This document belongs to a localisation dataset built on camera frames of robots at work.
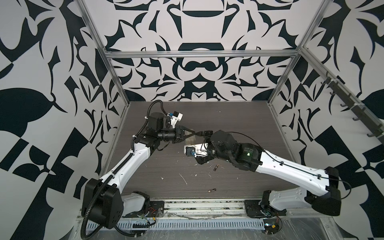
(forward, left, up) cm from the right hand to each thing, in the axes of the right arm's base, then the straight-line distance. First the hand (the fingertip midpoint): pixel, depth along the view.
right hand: (195, 138), depth 67 cm
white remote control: (+1, +2, -3) cm, 4 cm away
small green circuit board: (-30, -34, -30) cm, 55 cm away
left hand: (+4, 0, -2) cm, 5 cm away
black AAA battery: (-3, -11, -29) cm, 31 cm away
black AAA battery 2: (-15, -7, -28) cm, 33 cm away
